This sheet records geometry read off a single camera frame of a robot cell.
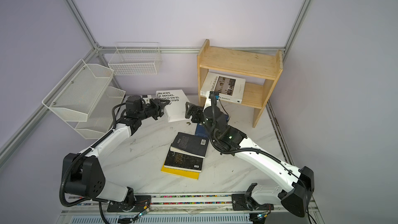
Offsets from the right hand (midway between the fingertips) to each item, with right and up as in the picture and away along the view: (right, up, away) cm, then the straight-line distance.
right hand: (191, 104), depth 67 cm
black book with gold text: (-10, -30, +17) cm, 36 cm away
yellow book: (-7, -37, +15) cm, 40 cm away
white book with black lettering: (-9, -3, +9) cm, 13 cm away
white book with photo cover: (+21, +10, +23) cm, 33 cm away
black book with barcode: (-3, -23, +23) cm, 33 cm away
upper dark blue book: (+4, -17, +34) cm, 38 cm away
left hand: (-13, +1, +13) cm, 18 cm away
